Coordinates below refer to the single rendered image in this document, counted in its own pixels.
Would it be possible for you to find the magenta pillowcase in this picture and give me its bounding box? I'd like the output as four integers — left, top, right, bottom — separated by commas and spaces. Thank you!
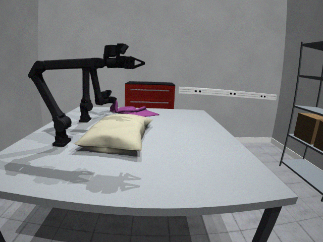
110, 100, 159, 117

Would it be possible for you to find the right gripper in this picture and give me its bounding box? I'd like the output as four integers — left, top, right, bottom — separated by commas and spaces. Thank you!
115, 56, 145, 69

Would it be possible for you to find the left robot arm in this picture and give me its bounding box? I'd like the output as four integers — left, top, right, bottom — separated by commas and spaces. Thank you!
79, 68, 113, 123

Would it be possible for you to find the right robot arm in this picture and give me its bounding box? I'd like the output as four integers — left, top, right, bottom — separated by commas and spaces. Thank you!
28, 43, 129, 147

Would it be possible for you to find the cream pillow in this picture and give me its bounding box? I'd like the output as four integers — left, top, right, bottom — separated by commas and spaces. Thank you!
73, 114, 153, 154

